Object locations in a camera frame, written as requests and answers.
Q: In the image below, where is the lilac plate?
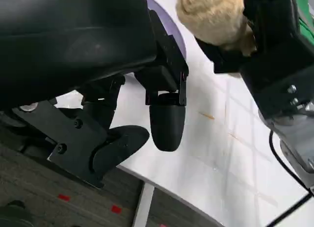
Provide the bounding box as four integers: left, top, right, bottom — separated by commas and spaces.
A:
125, 0, 188, 83

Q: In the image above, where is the green cloth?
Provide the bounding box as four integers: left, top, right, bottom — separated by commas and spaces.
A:
293, 0, 314, 44

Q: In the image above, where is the white table leg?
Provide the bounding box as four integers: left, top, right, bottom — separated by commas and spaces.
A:
133, 181, 155, 227

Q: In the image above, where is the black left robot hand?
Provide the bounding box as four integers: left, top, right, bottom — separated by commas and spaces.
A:
0, 0, 190, 190

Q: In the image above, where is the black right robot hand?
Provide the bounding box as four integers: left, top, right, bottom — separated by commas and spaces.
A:
197, 0, 314, 120

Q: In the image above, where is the thin beige splinter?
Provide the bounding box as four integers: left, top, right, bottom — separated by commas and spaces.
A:
198, 111, 215, 120

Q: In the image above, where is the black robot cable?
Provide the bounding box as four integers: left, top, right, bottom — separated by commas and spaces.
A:
255, 130, 314, 227

